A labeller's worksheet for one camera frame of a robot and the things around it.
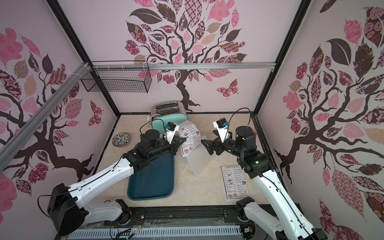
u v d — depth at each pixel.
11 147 0.50
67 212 0.38
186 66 0.92
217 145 0.56
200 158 0.95
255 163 0.46
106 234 0.70
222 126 0.54
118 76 0.95
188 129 0.75
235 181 0.85
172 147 0.64
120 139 1.03
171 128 0.61
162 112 0.98
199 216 0.77
